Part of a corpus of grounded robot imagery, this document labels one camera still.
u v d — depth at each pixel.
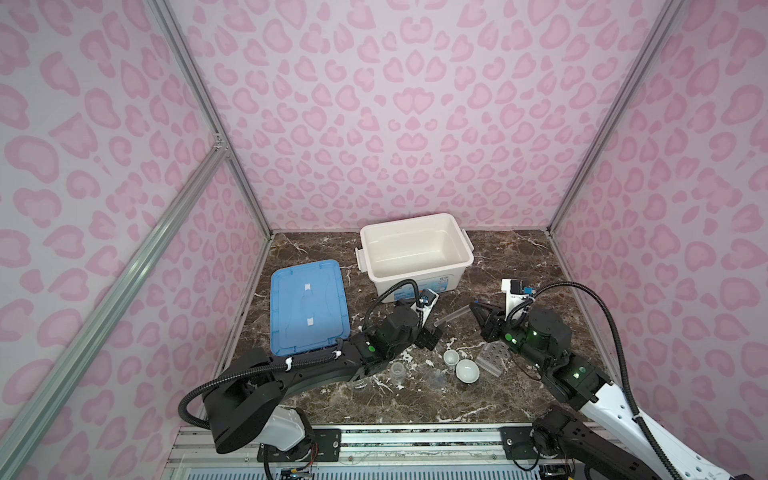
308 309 0.98
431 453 0.72
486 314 0.68
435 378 0.83
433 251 1.10
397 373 0.78
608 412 0.48
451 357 0.86
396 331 0.59
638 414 0.46
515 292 0.62
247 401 0.42
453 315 0.76
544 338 0.53
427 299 0.68
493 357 0.85
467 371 0.84
